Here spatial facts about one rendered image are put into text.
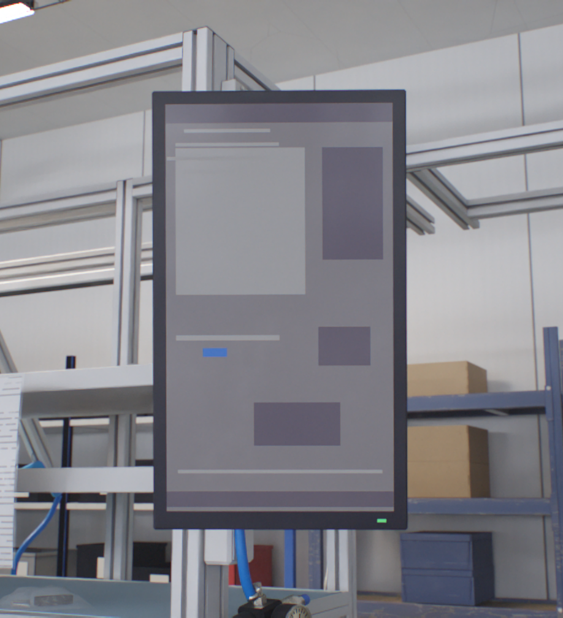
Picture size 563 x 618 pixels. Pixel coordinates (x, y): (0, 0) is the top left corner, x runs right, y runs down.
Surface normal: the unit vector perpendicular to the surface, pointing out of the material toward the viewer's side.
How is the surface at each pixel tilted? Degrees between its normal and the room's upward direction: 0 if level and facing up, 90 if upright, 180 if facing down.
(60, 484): 90
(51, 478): 90
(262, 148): 101
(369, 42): 180
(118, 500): 90
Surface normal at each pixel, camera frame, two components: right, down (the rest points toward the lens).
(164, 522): -0.02, 0.00
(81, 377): -0.44, -0.17
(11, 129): 0.00, 0.98
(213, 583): 0.90, -0.08
